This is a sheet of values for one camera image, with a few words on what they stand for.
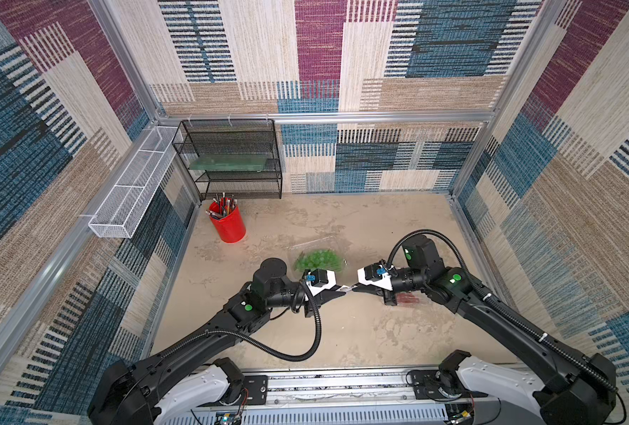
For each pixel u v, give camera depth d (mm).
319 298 605
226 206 977
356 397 729
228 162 967
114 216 699
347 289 641
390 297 615
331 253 969
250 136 1021
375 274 563
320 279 542
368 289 597
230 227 1055
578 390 380
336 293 650
